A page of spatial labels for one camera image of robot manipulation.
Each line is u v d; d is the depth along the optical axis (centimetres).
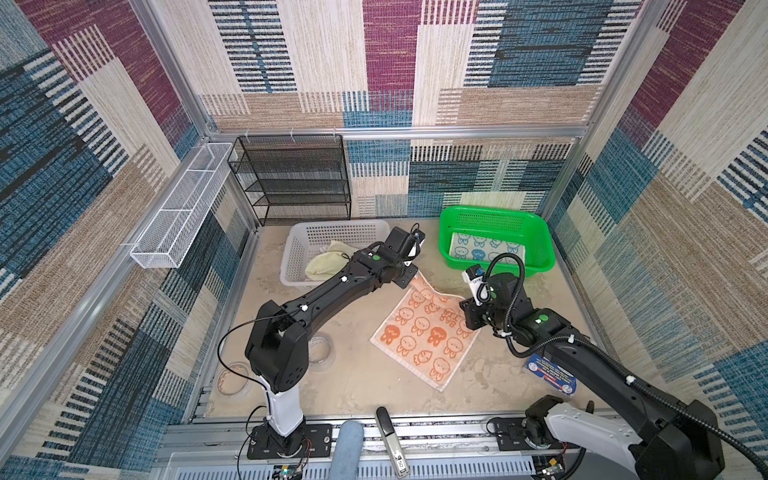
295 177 108
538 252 107
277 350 46
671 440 38
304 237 108
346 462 68
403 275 77
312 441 73
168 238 71
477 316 70
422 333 91
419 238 76
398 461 68
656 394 43
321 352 87
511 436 73
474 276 71
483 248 109
